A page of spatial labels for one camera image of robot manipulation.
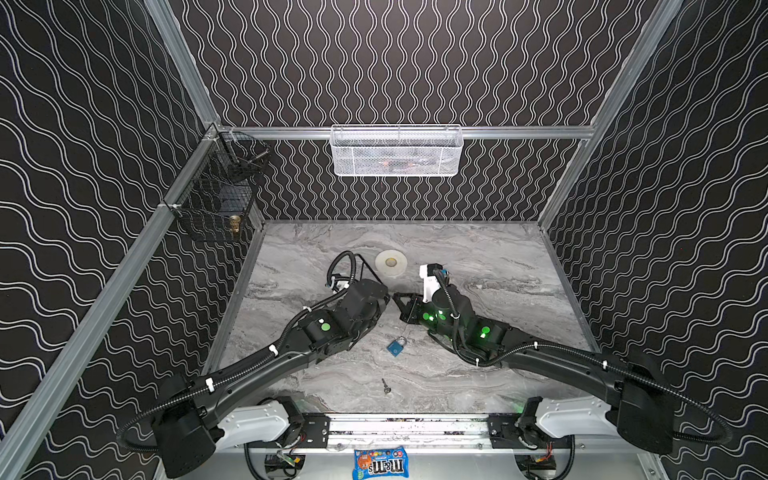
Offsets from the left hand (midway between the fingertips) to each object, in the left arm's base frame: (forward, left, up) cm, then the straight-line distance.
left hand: (399, 288), depth 73 cm
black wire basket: (+39, +60, +2) cm, 72 cm away
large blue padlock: (-4, +1, -24) cm, 25 cm away
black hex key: (+25, +12, -23) cm, 36 cm away
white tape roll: (+27, +4, -23) cm, 35 cm away
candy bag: (-33, +4, -23) cm, 40 cm away
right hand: (-1, +2, -3) cm, 4 cm away
